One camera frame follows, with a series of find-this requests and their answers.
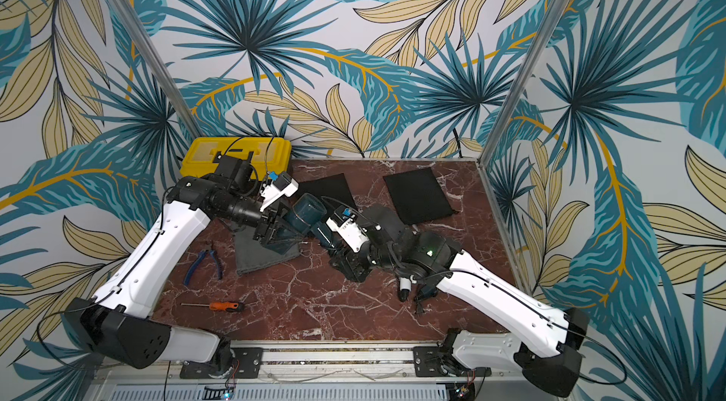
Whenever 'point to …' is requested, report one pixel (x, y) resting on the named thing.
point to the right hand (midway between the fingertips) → (336, 256)
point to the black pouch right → (418, 196)
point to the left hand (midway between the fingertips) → (298, 234)
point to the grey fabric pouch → (251, 255)
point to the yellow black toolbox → (268, 154)
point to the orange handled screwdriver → (223, 305)
